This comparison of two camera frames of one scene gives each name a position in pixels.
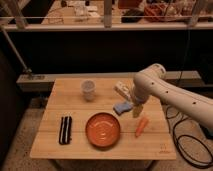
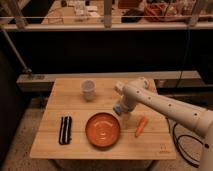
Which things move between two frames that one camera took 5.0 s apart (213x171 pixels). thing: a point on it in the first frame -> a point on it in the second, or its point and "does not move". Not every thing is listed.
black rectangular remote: [65, 133] does not move
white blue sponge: [122, 107] does not move
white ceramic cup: [88, 88] does not move
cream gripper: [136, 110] -> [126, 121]
